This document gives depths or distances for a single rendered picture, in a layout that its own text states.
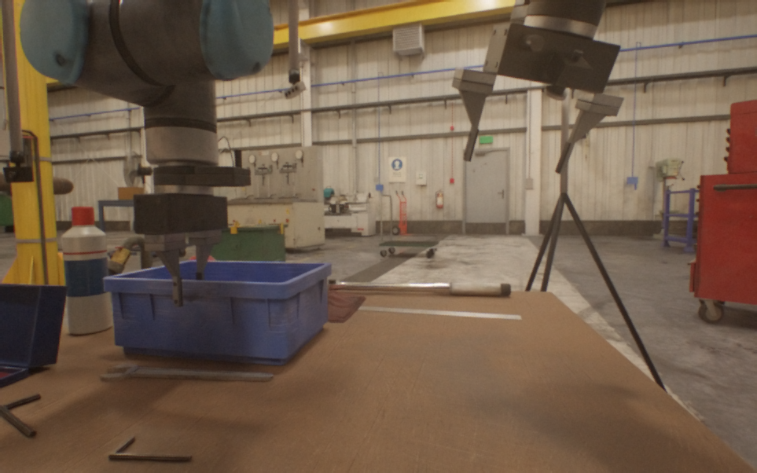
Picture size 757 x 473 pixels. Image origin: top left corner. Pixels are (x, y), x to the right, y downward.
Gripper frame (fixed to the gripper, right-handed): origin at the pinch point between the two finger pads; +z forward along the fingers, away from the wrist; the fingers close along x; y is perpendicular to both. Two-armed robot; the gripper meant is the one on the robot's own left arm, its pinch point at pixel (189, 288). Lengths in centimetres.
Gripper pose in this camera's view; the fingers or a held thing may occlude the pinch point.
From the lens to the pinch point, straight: 60.2
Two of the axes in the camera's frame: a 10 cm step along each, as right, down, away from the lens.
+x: -1.9, 0.7, -9.8
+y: -9.8, 0.0, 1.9
